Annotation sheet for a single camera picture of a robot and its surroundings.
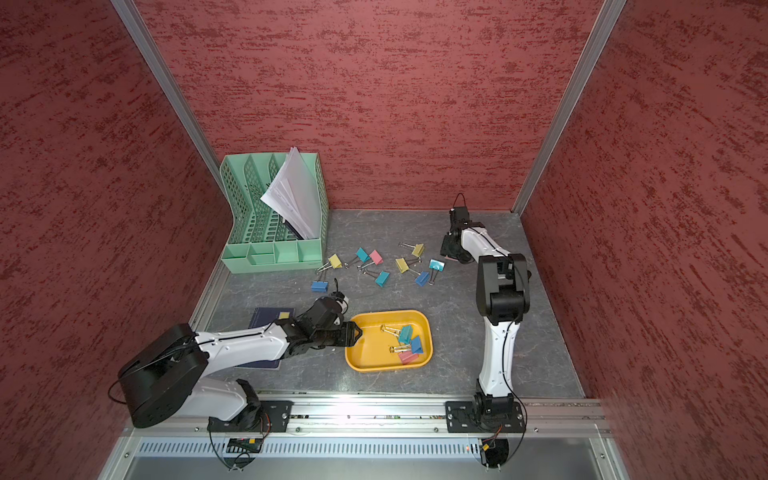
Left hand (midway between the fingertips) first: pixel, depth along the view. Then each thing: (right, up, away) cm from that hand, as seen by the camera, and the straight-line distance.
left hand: (352, 338), depth 87 cm
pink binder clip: (+16, -4, -4) cm, 17 cm away
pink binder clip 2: (+6, +23, +19) cm, 30 cm away
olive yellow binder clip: (+22, +26, +23) cm, 41 cm away
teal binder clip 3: (+8, +16, +14) cm, 23 cm away
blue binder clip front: (+18, -2, -2) cm, 18 cm away
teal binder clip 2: (+1, +23, +20) cm, 30 cm away
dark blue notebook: (-29, +5, +5) cm, 30 cm away
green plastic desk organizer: (-38, +29, +24) cm, 54 cm away
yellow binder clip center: (+15, +20, +16) cm, 30 cm away
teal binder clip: (+15, +1, 0) cm, 15 cm away
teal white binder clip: (+27, +21, +17) cm, 38 cm away
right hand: (+33, +24, +17) cm, 45 cm away
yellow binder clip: (-9, +21, +17) cm, 29 cm away
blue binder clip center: (+22, +16, +13) cm, 30 cm away
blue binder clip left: (-13, +13, +12) cm, 23 cm away
